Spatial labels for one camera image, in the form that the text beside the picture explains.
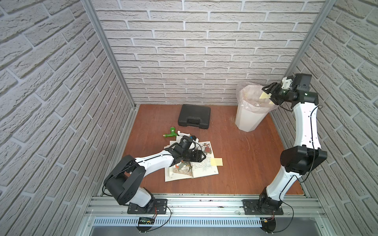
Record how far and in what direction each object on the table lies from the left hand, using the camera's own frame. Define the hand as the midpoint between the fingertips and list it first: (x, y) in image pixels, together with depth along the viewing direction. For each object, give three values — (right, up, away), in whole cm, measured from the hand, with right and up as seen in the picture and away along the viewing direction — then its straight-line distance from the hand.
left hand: (199, 152), depth 86 cm
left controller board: (-27, -31, -15) cm, 44 cm away
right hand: (+38, +36, -7) cm, 52 cm away
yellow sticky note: (+11, -7, +3) cm, 13 cm away
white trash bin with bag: (+31, +25, -3) cm, 40 cm away
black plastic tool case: (-3, +22, +19) cm, 29 cm away
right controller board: (+33, -32, -17) cm, 49 cm away
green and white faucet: (-18, +10, +14) cm, 25 cm away
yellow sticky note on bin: (+41, +29, -5) cm, 51 cm away
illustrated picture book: (-9, -8, -7) cm, 14 cm away
